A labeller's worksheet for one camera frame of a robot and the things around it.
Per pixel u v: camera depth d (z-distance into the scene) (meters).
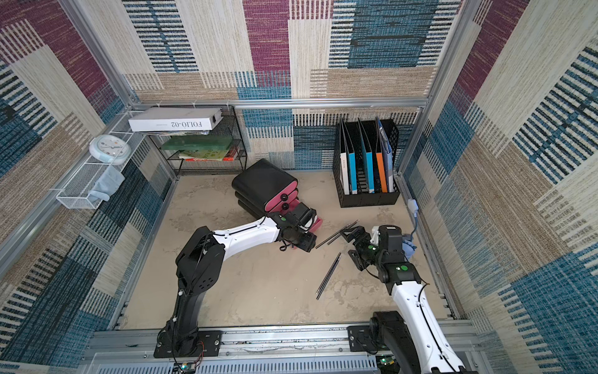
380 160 0.89
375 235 0.74
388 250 0.60
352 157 0.85
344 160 0.87
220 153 1.02
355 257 0.71
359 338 0.74
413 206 0.78
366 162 0.89
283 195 0.91
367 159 0.87
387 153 0.86
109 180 0.70
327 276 0.87
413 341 0.56
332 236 0.98
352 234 0.72
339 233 1.00
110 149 0.76
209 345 0.73
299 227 0.77
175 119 0.80
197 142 0.96
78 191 0.70
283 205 0.96
